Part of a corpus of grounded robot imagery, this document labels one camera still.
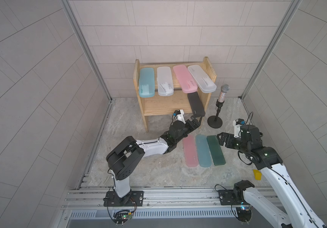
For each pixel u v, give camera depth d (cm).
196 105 83
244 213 68
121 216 67
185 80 68
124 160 46
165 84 65
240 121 64
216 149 89
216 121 101
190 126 71
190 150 87
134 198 71
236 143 64
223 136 65
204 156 86
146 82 66
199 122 72
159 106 85
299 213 38
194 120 71
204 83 66
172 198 72
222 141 65
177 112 74
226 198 71
